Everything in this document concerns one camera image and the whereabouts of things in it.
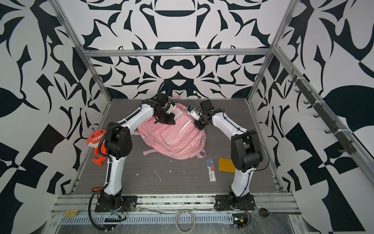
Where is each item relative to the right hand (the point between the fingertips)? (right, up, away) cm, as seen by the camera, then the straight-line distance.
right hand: (197, 120), depth 93 cm
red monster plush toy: (-62, -11, -6) cm, 63 cm away
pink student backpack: (-9, -11, -8) cm, 16 cm away
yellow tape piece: (-62, -43, -23) cm, 79 cm away
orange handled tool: (-54, -35, -16) cm, 66 cm away
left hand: (-14, +1, +1) cm, 15 cm away
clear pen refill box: (+7, -28, -9) cm, 30 cm away
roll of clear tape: (-3, -46, -24) cm, 52 cm away
